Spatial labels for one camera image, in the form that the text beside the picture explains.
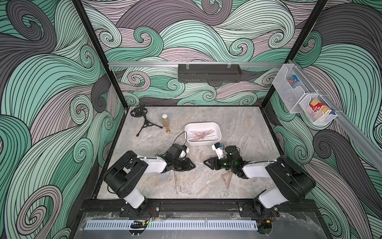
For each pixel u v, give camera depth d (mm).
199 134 1035
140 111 856
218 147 814
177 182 818
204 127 1045
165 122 1045
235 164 712
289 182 439
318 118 632
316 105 660
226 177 842
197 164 879
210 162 853
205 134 1033
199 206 760
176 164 756
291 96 827
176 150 723
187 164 778
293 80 835
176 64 942
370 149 502
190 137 1007
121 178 449
